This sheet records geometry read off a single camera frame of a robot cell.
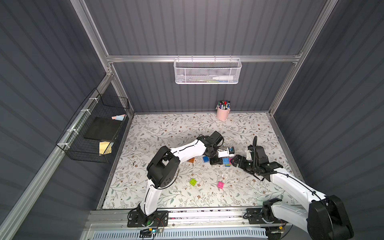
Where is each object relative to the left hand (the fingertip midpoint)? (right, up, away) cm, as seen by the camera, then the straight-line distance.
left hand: (222, 161), depth 87 cm
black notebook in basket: (-63, +20, -12) cm, 67 cm away
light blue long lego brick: (+2, +1, -1) cm, 2 cm away
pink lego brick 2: (-2, -12, -5) cm, 13 cm away
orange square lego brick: (-18, 0, +6) cm, 19 cm away
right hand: (+8, -1, -2) cm, 8 cm away
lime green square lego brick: (-18, -11, -3) cm, 21 cm away
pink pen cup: (+5, +30, +27) cm, 41 cm away
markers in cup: (+5, +37, +21) cm, 42 cm away
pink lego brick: (+4, 0, -3) cm, 5 cm away
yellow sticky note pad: (-54, +12, -27) cm, 61 cm away
